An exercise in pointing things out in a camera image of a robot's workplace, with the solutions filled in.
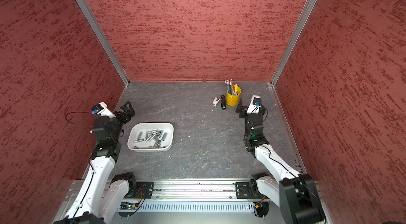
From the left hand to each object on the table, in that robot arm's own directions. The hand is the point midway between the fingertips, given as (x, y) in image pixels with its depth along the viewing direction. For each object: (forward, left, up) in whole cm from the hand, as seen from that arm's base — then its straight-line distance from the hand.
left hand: (125, 109), depth 77 cm
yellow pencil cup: (+19, -58, -16) cm, 63 cm away
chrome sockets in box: (-4, -8, -22) cm, 24 cm away
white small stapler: (+22, -47, -21) cm, 56 cm away
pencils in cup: (+25, -58, -12) cm, 64 cm away
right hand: (+6, -63, -1) cm, 63 cm away
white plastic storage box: (+1, -3, -20) cm, 21 cm away
